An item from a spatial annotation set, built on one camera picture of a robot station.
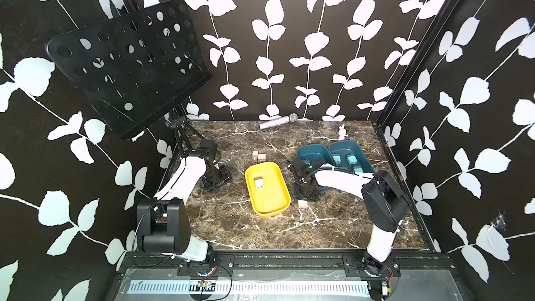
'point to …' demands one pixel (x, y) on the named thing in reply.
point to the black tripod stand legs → (180, 123)
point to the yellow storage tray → (274, 196)
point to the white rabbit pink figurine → (342, 132)
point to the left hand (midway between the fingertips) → (229, 181)
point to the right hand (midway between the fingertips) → (296, 196)
